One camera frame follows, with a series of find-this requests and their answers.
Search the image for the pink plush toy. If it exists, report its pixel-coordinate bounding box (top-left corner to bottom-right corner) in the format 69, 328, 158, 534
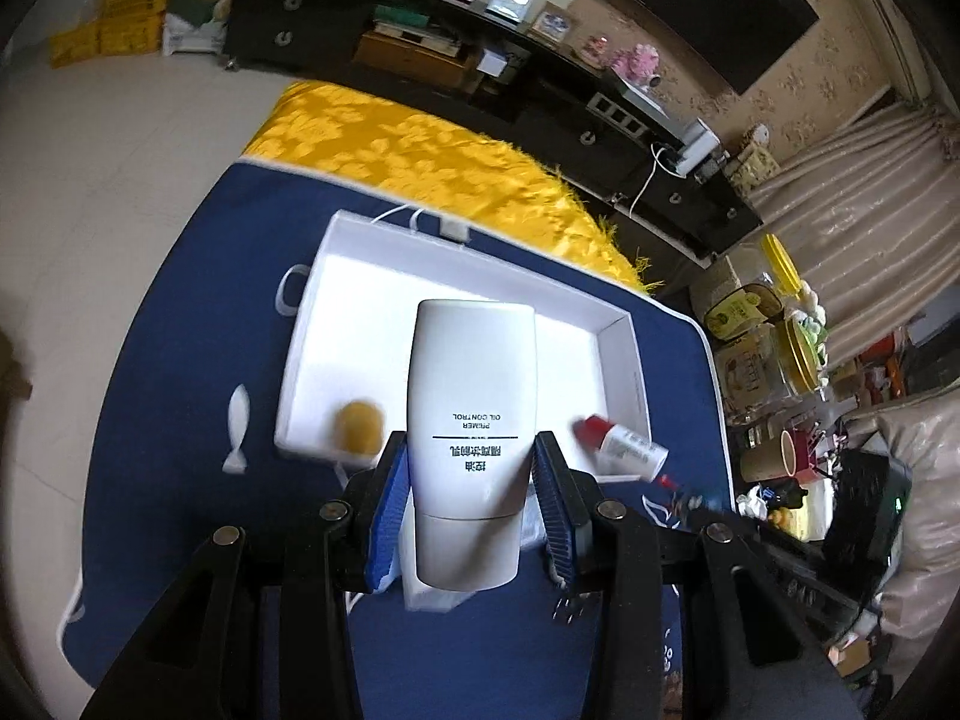
613, 43, 662, 86

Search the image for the white power cable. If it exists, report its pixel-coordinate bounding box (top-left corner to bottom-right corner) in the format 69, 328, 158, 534
628, 142, 677, 215

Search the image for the white cosmetic tube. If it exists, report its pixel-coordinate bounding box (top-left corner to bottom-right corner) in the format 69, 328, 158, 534
405, 299, 540, 590

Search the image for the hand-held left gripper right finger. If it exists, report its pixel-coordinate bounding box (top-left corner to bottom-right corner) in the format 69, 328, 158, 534
531, 430, 863, 720

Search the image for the beige curtain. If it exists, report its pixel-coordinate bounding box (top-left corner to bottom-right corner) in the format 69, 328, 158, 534
748, 100, 960, 370

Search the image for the red-capped white tube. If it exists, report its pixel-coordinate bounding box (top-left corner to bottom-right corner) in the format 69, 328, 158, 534
571, 413, 671, 483

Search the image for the yellow patterned tablecloth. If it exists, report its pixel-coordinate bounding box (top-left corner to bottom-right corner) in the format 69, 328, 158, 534
244, 80, 665, 295

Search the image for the clear cotton swab box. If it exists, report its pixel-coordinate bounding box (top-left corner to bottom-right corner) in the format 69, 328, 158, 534
400, 493, 553, 613

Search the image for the white three-window frame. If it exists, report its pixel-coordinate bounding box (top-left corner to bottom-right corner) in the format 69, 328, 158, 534
586, 89, 650, 138

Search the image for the black low cabinet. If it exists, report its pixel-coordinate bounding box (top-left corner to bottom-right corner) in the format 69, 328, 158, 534
225, 0, 763, 256

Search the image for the white plastic basket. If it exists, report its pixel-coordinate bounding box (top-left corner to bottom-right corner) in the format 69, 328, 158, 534
163, 15, 227, 58

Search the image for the yellow gourd toy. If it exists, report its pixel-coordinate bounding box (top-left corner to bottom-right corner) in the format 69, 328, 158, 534
333, 399, 386, 455

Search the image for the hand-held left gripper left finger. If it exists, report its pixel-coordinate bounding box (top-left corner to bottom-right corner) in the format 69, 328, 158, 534
79, 429, 411, 720

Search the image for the white flat media player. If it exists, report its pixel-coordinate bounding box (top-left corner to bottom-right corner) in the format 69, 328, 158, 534
366, 22, 463, 59

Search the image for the light wooden picture frame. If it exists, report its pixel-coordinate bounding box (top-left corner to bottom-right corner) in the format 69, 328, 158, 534
532, 3, 575, 43

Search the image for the clear jar green label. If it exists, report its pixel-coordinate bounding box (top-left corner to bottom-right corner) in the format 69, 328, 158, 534
690, 233, 800, 343

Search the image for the stack of yellow crates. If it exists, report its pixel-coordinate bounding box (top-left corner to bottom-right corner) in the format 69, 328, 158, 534
48, 0, 167, 69

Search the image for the black bag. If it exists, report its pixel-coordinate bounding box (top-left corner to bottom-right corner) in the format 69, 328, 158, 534
823, 448, 914, 587

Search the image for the brown paper cup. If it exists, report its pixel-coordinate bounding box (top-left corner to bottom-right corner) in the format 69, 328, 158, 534
738, 430, 800, 482

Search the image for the white cardboard box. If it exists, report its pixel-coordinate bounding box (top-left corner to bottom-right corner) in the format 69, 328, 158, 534
274, 209, 653, 485

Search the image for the white plastic sack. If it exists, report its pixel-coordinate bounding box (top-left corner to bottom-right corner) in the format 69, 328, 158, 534
876, 388, 960, 620

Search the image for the white upright appliance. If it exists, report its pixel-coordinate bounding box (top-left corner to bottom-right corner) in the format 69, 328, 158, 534
678, 118, 722, 174

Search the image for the navy blue printed tablecloth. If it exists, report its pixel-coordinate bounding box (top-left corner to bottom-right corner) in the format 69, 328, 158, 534
60, 157, 733, 720

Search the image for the clear jar orange label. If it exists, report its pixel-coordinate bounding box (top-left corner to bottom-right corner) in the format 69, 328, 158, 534
712, 315, 827, 422

